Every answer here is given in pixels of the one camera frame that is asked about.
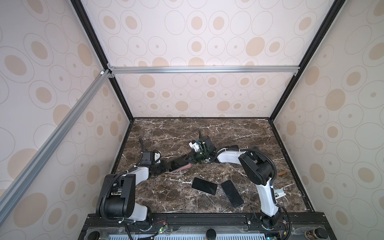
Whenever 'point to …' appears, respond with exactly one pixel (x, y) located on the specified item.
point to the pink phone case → (181, 168)
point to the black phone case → (232, 147)
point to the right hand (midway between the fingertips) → (183, 161)
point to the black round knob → (211, 234)
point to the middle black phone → (204, 186)
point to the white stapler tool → (279, 193)
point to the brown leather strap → (281, 173)
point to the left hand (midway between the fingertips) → (174, 163)
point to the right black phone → (232, 193)
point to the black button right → (321, 233)
